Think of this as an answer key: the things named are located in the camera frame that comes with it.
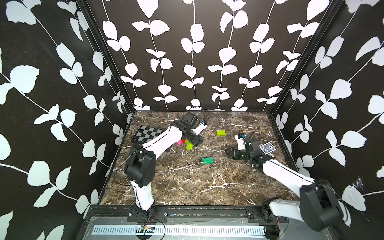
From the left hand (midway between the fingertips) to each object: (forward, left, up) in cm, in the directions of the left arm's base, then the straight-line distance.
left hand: (199, 136), depth 89 cm
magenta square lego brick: (-13, -5, -13) cm, 19 cm away
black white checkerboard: (+12, +37, -12) cm, 41 cm away
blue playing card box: (-3, -46, -12) cm, 48 cm away
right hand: (-7, -17, -4) cm, 19 cm away
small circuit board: (-44, +28, -14) cm, 54 cm away
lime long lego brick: (0, +6, -12) cm, 13 cm away
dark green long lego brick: (-12, -4, -9) cm, 16 cm away
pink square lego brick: (+4, +13, -13) cm, 19 cm away
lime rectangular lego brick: (+11, -17, -13) cm, 24 cm away
